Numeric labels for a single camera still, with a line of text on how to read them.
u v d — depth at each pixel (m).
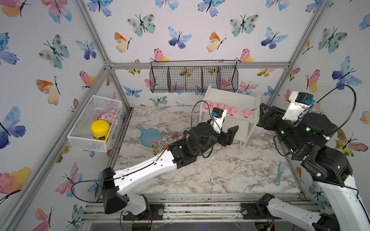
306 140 0.36
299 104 0.40
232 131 0.52
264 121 0.47
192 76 0.98
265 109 0.52
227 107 0.74
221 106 0.74
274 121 0.45
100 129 0.63
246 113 0.71
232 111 0.71
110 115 0.69
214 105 0.74
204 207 0.76
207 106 0.74
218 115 0.49
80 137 0.59
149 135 1.06
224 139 0.53
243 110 0.73
